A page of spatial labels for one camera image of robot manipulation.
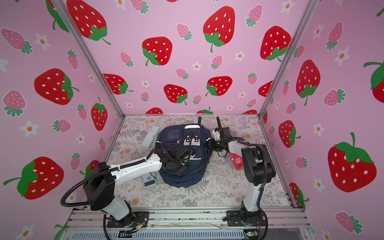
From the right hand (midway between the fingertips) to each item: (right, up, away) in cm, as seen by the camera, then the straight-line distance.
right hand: (205, 145), depth 97 cm
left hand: (-13, -11, -12) cm, 21 cm away
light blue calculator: (-33, -19, -11) cm, 40 cm away
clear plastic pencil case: (-39, +4, +8) cm, 40 cm away
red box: (+21, -10, -2) cm, 23 cm away
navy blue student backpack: (-8, +5, +3) cm, 10 cm away
